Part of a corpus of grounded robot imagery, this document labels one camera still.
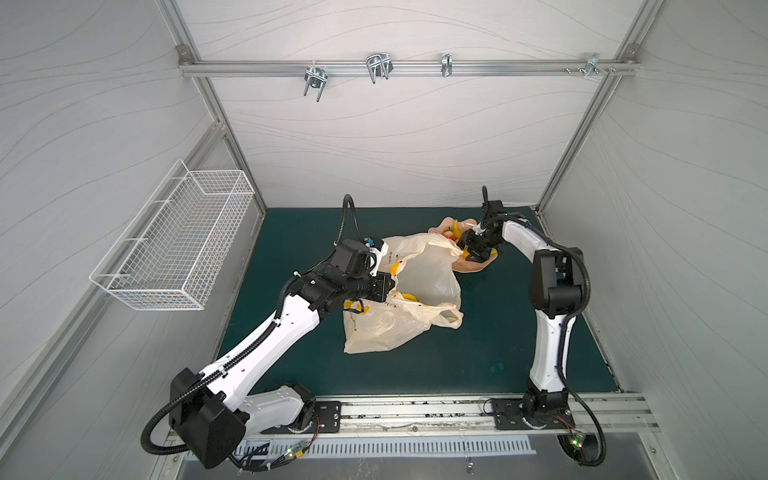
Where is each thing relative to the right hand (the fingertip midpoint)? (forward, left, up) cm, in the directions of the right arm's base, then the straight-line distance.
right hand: (463, 245), depth 101 cm
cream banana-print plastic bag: (-19, +13, -1) cm, 23 cm away
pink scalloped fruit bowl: (-3, 0, -7) cm, 7 cm away
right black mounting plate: (-50, -7, -5) cm, 50 cm away
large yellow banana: (-19, +18, -4) cm, 27 cm away
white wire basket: (-25, +74, +26) cm, 83 cm away
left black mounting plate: (-53, +38, -5) cm, 66 cm away
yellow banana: (+7, +2, -1) cm, 7 cm away
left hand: (-25, +21, +16) cm, 36 cm away
